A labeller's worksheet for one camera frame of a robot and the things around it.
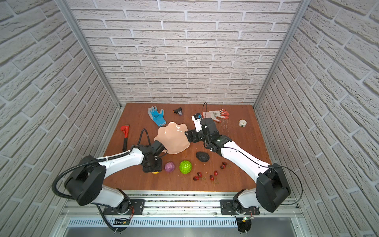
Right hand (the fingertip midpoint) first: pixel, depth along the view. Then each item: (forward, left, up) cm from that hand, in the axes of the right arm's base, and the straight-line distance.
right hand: (191, 129), depth 81 cm
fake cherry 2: (-19, -3, -19) cm, 27 cm away
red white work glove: (+26, -21, -19) cm, 39 cm away
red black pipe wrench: (+17, +46, -18) cm, 53 cm away
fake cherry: (-21, -1, -19) cm, 28 cm away
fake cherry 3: (-22, -10, -19) cm, 30 cm away
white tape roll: (+15, -39, -18) cm, 45 cm away
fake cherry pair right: (-16, -18, -19) cm, 30 cm away
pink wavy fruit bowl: (+9, +12, -21) cm, 26 cm away
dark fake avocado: (-10, -6, -16) cm, 19 cm away
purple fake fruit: (-14, +14, -16) cm, 25 cm away
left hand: (-13, +20, -19) cm, 31 cm away
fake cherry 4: (-20, -13, -18) cm, 30 cm away
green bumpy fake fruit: (-16, +5, -14) cm, 22 cm away
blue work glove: (+26, +24, -19) cm, 40 cm away
